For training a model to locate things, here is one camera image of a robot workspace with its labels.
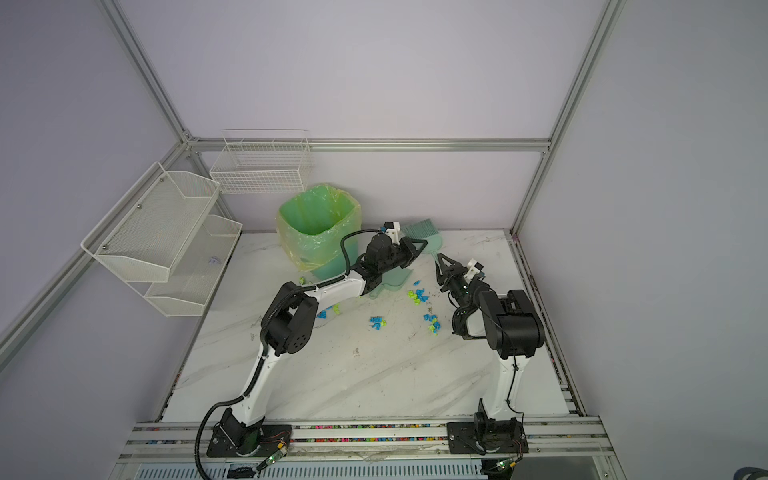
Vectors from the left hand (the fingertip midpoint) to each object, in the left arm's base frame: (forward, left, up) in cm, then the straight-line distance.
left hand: (429, 241), depth 92 cm
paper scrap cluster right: (-20, -2, -18) cm, 27 cm away
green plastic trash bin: (-4, +30, -8) cm, 31 cm away
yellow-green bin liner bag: (+16, +41, -8) cm, 45 cm away
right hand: (-5, -1, -1) cm, 5 cm away
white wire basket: (+23, +54, +13) cm, 60 cm away
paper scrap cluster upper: (-8, +2, -19) cm, 21 cm away
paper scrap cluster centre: (-18, +16, -18) cm, 31 cm away
